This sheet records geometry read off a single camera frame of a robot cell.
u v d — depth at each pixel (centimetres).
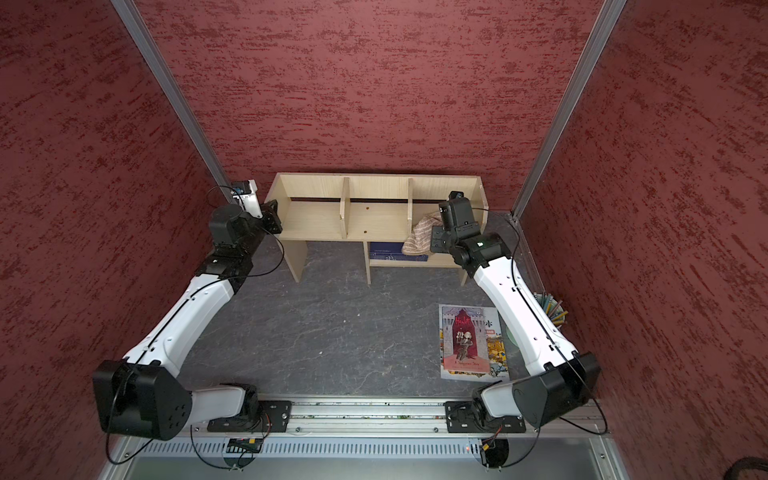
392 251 91
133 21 72
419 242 77
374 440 72
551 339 41
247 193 65
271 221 69
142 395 39
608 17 71
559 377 38
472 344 85
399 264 87
